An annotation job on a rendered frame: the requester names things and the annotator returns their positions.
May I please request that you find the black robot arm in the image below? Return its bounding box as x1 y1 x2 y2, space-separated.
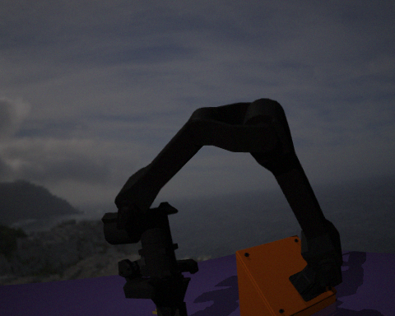
101 98 343 302

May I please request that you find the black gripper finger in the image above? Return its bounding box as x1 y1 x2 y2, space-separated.
167 277 191 302
152 288 175 316

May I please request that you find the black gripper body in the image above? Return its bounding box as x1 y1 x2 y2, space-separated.
123 239 199 299

